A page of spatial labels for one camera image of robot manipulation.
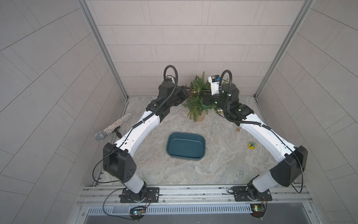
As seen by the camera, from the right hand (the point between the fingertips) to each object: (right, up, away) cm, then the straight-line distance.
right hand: (199, 91), depth 73 cm
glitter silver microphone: (-48, -22, -6) cm, 53 cm away
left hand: (-3, +1, +1) cm, 4 cm away
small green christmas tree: (-2, -7, +14) cm, 16 cm away
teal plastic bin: (-8, -33, +15) cm, 38 cm away
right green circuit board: (+29, -59, -5) cm, 66 cm away
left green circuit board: (-30, -58, -9) cm, 65 cm away
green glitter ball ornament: (+5, -8, +12) cm, 15 cm away
